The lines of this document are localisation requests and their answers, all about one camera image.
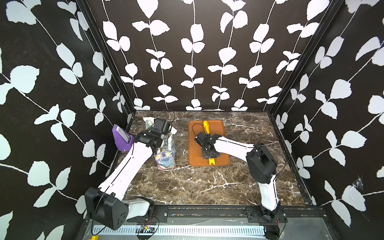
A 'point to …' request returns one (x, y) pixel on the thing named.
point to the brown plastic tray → (195, 150)
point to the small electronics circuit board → (146, 229)
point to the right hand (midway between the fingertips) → (207, 153)
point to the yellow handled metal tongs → (211, 161)
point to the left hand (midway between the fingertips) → (160, 139)
